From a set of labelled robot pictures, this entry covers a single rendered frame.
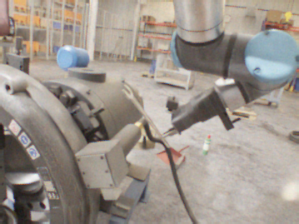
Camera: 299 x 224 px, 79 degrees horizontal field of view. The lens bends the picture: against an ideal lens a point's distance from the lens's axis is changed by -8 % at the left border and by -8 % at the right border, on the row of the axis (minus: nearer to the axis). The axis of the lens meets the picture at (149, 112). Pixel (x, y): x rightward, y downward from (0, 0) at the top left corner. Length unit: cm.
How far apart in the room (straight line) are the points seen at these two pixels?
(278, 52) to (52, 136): 52
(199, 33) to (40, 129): 43
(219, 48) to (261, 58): 7
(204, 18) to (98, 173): 42
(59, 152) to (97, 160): 10
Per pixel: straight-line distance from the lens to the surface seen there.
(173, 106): 52
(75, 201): 60
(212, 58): 39
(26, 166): 106
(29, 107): 57
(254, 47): 38
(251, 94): 50
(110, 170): 51
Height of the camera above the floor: 108
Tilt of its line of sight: 17 degrees down
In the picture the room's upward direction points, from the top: 9 degrees clockwise
